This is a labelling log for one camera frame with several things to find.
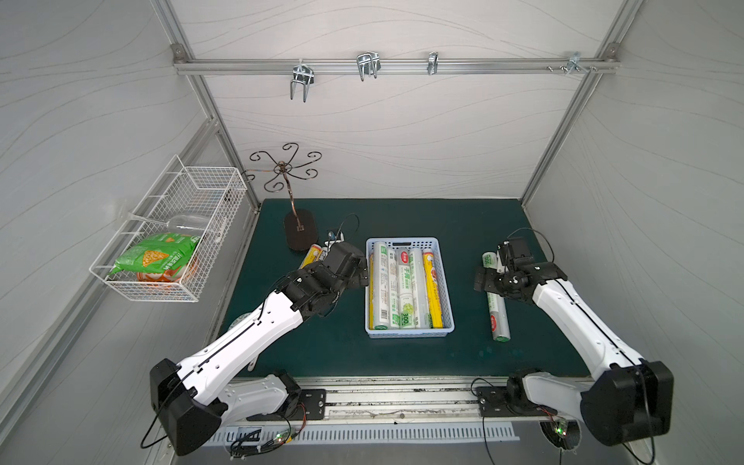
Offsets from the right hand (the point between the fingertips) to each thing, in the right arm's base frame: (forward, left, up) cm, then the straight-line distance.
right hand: (494, 282), depth 83 cm
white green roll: (+1, +25, -7) cm, 26 cm away
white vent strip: (-37, +41, -12) cm, 57 cm away
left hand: (-3, +41, +11) cm, 43 cm away
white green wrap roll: (-5, +21, -7) cm, 23 cm away
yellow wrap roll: (-2, +36, -4) cm, 36 cm away
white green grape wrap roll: (+1, +29, -8) cm, 30 cm away
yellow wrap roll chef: (0, +17, -8) cm, 19 cm away
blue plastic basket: (-9, +13, -6) cm, 18 cm away
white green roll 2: (-4, -3, -10) cm, 11 cm away
